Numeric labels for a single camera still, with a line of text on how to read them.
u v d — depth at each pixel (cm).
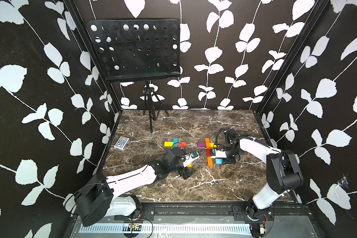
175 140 101
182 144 100
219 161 88
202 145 101
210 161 92
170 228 70
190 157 69
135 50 69
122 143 99
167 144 101
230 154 78
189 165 70
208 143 101
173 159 61
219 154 81
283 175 46
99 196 41
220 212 75
